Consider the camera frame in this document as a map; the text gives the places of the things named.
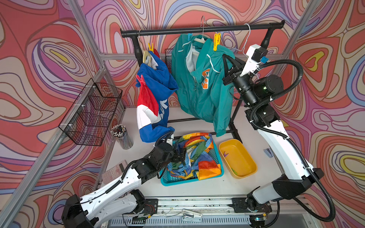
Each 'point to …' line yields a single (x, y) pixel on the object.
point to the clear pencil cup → (119, 132)
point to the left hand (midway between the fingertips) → (182, 149)
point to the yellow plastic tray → (237, 158)
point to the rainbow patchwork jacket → (198, 163)
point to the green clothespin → (234, 171)
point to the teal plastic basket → (168, 178)
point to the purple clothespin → (225, 155)
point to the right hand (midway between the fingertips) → (222, 58)
